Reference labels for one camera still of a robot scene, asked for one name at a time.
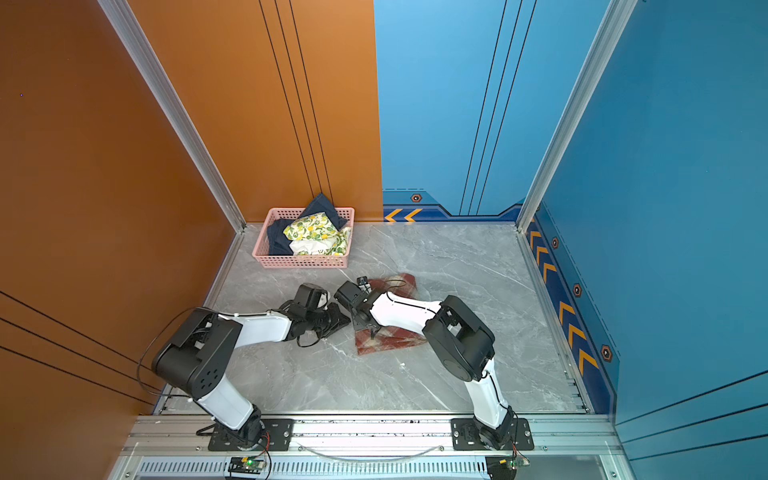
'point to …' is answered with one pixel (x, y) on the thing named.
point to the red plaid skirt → (385, 338)
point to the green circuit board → (246, 465)
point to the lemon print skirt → (316, 234)
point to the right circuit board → (504, 467)
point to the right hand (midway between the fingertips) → (365, 318)
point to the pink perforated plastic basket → (261, 254)
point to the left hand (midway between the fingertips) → (353, 317)
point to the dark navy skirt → (279, 242)
